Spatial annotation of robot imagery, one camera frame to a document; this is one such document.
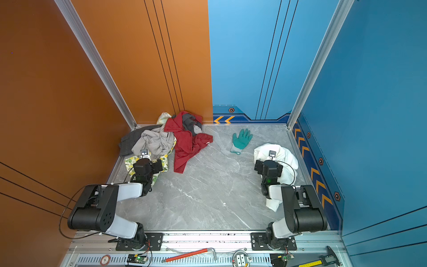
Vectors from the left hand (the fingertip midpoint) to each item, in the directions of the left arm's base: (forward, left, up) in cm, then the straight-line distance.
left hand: (150, 159), depth 94 cm
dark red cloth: (+11, -19, 0) cm, 22 cm away
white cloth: (+1, -75, +3) cm, 75 cm away
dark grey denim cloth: (+16, +20, -3) cm, 26 cm away
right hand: (0, -67, 0) cm, 67 cm away
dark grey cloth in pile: (+26, -19, +4) cm, 32 cm away
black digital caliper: (-45, -87, -6) cm, 98 cm away
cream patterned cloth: (+32, 0, 0) cm, 32 cm away
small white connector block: (-46, -48, +1) cm, 67 cm away
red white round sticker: (-46, +8, -7) cm, 47 cm away
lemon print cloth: (+2, +15, -6) cm, 16 cm away
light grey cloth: (+11, -2, +2) cm, 11 cm away
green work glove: (+17, -53, -5) cm, 56 cm away
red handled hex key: (-44, -28, -7) cm, 52 cm away
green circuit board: (-45, -4, -9) cm, 46 cm away
